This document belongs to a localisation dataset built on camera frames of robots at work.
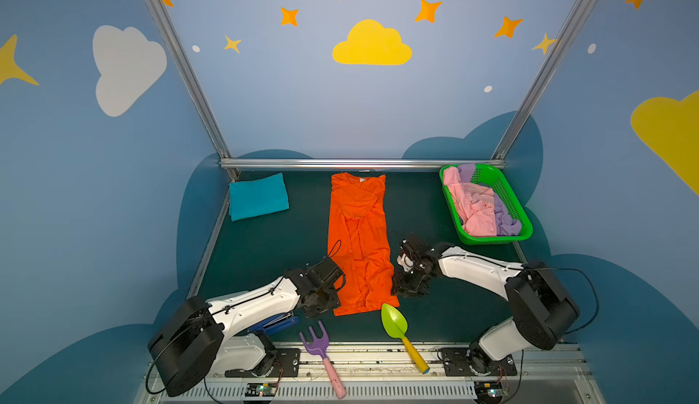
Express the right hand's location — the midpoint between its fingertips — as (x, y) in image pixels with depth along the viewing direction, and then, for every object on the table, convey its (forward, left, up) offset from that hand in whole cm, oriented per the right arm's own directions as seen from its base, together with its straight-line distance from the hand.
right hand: (398, 290), depth 86 cm
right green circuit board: (-25, -23, -3) cm, 34 cm away
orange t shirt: (+18, +14, -2) cm, 23 cm away
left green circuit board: (-28, +37, -2) cm, 47 cm away
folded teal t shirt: (+35, +53, +2) cm, 64 cm away
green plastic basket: (+51, -42, +3) cm, 66 cm away
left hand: (-6, +18, +1) cm, 19 cm away
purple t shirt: (+24, -40, +4) cm, 47 cm away
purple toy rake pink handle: (-17, +23, 0) cm, 29 cm away
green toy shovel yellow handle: (-9, +1, -2) cm, 10 cm away
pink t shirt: (+33, -30, +5) cm, 45 cm away
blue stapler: (-12, +36, +1) cm, 38 cm away
